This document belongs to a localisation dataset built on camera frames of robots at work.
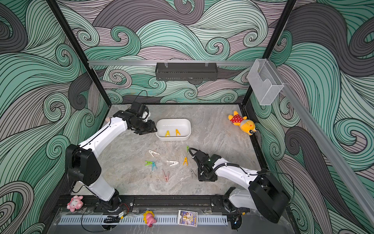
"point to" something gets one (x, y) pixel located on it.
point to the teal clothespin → (153, 165)
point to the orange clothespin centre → (185, 160)
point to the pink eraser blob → (107, 119)
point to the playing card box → (187, 218)
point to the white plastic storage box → (173, 129)
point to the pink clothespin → (166, 177)
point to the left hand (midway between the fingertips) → (154, 128)
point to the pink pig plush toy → (75, 203)
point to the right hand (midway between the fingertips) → (202, 179)
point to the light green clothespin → (148, 163)
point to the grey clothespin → (192, 172)
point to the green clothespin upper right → (188, 147)
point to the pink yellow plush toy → (149, 218)
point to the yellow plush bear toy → (247, 125)
